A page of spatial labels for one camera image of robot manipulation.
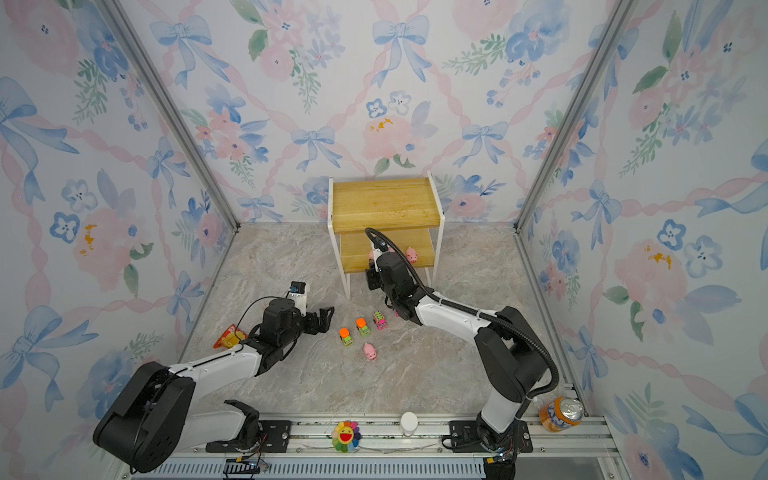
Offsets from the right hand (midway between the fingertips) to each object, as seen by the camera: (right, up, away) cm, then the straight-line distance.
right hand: (374, 257), depth 88 cm
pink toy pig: (0, +1, -11) cm, 11 cm away
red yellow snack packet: (-43, -24, 0) cm, 49 cm away
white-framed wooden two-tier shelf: (+9, +13, -8) cm, 18 cm away
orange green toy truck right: (-4, -21, +3) cm, 21 cm away
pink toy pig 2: (-1, -27, -2) cm, 27 cm away
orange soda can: (+43, -35, -20) cm, 59 cm away
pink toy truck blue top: (+6, -12, -21) cm, 25 cm away
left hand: (-16, -14, +1) cm, 21 cm away
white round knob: (+9, -39, -17) cm, 44 cm away
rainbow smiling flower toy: (-6, -44, -14) cm, 47 cm away
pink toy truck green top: (+1, -20, +5) cm, 20 cm away
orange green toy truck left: (-9, -23, +1) cm, 25 cm away
